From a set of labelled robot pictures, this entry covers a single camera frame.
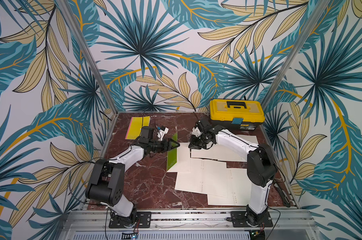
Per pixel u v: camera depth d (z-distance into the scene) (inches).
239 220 28.7
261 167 19.5
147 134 28.2
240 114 38.6
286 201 30.9
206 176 35.5
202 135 30.7
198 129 30.3
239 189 33.3
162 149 30.5
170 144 30.2
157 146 30.3
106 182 17.6
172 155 32.7
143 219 29.2
